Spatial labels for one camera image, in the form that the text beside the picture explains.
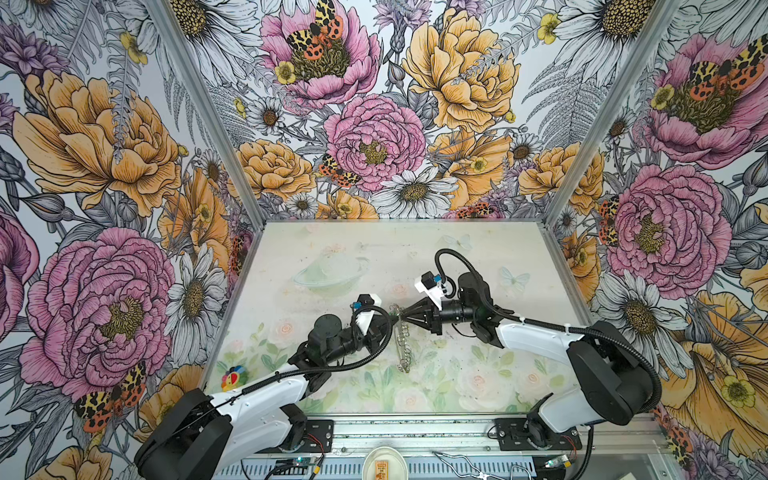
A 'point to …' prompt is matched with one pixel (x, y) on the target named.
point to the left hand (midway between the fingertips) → (396, 324)
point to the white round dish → (397, 468)
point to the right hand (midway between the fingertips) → (406, 322)
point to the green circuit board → (293, 466)
